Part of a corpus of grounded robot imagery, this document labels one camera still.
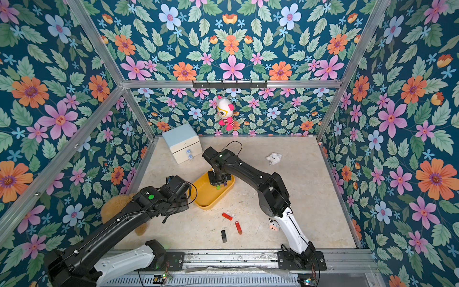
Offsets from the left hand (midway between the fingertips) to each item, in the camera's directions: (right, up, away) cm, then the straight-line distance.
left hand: (188, 204), depth 76 cm
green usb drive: (+11, +5, +11) cm, 17 cm away
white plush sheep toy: (+42, +19, +29) cm, 54 cm away
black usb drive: (+15, -16, +4) cm, 22 cm away
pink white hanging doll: (+14, +45, +22) cm, 52 cm away
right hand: (+10, +8, +13) cm, 18 cm away
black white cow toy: (+38, -11, +6) cm, 40 cm away
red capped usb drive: (+16, -9, +10) cm, 21 cm away
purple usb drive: (+14, +5, +20) cm, 25 cm away
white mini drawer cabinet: (-9, +28, +22) cm, 37 cm away
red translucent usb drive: (+22, -13, +7) cm, 26 cm away
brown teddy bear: (-26, +3, -7) cm, 27 cm away
